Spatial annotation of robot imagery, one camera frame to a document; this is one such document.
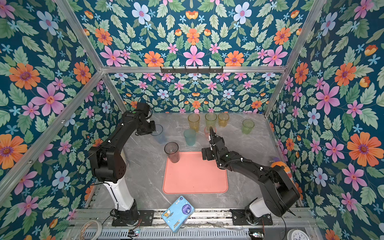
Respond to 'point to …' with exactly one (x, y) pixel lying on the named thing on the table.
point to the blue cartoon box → (178, 213)
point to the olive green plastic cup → (210, 118)
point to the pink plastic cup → (207, 131)
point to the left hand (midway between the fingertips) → (153, 126)
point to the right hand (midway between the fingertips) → (208, 149)
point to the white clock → (297, 234)
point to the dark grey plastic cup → (172, 149)
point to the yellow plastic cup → (193, 119)
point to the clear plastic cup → (178, 125)
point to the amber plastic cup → (223, 118)
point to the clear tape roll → (98, 232)
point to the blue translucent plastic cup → (159, 134)
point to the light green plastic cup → (247, 126)
